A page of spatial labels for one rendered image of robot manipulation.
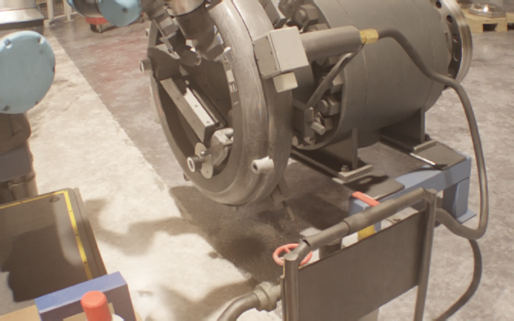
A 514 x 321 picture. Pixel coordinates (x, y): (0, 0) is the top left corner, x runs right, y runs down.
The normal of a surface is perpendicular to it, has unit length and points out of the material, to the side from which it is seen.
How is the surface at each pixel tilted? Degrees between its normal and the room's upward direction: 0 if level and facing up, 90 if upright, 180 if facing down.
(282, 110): 89
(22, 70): 95
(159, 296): 0
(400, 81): 99
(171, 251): 0
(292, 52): 68
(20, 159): 90
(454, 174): 90
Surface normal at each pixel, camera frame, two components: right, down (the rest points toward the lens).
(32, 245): -0.07, -0.91
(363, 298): 0.54, 0.31
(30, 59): 0.74, 0.31
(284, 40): 0.47, -0.06
